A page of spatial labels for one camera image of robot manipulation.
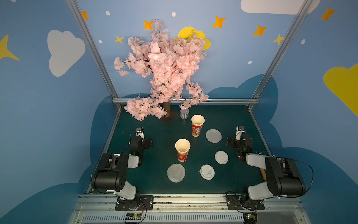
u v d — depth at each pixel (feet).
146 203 2.42
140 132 2.68
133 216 2.39
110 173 1.54
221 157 2.98
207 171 2.78
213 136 3.38
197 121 3.14
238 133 2.69
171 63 2.05
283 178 1.49
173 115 3.77
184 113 3.64
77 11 2.31
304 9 2.31
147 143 2.83
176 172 2.80
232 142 2.83
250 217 2.40
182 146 2.68
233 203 2.42
